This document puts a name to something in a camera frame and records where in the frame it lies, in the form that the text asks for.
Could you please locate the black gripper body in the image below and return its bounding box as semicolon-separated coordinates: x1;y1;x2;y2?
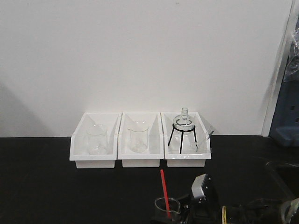
182;177;221;224

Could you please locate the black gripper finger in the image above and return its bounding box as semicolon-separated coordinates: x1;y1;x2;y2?
178;193;193;208
150;213;175;224

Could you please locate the small printed glass beaker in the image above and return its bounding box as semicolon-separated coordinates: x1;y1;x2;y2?
154;197;180;222

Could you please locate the red plastic spoon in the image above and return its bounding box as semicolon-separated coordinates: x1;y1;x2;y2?
160;169;171;219

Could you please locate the tall glass beaker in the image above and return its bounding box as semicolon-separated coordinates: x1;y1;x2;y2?
86;124;108;154
127;123;150;154

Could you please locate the white plastic bin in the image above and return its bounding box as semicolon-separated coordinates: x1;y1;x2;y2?
160;112;213;168
117;112;164;168
69;112;122;169

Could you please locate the shallow glass dish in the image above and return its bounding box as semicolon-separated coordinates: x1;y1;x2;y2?
168;147;213;155

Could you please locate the grey pegboard drying rack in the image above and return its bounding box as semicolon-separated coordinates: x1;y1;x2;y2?
268;0;299;147

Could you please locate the clear plastic bag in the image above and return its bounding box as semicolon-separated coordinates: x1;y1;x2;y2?
284;30;299;82

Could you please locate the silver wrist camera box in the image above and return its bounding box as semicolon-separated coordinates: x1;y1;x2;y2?
191;174;208;199

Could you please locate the black wire tripod stand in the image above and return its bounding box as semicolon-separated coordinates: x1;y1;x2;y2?
168;125;197;154

